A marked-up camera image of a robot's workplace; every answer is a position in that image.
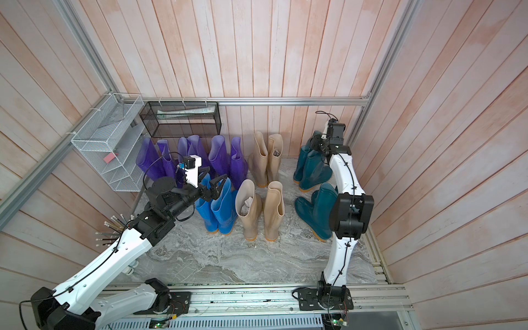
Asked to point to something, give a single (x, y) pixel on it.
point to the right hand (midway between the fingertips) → (314, 138)
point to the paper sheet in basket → (163, 115)
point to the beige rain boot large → (258, 161)
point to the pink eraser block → (110, 157)
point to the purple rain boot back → (238, 168)
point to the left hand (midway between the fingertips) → (218, 175)
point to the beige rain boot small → (249, 207)
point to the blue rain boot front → (225, 208)
